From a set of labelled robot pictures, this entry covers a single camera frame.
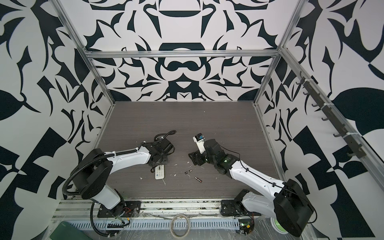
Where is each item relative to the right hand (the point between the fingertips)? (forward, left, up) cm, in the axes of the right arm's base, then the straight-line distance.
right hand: (194, 151), depth 81 cm
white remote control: (-7, +20, -10) cm, 23 cm away
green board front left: (-33, +59, -10) cm, 68 cm away
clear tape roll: (-32, +3, -11) cm, 34 cm away
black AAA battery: (-11, -2, -12) cm, 16 cm away
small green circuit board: (-32, -23, -13) cm, 42 cm away
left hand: (+1, +18, -10) cm, 21 cm away
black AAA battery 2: (-6, +3, -12) cm, 14 cm away
